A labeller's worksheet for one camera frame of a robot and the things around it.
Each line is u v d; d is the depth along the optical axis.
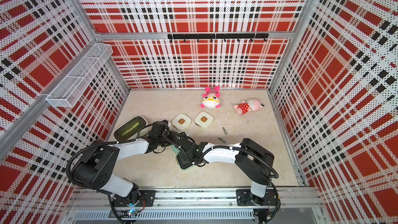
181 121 0.99
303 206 0.73
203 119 1.01
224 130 0.98
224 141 0.93
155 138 0.73
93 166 0.45
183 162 0.75
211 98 1.05
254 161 0.45
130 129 0.92
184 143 0.66
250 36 0.89
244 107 1.02
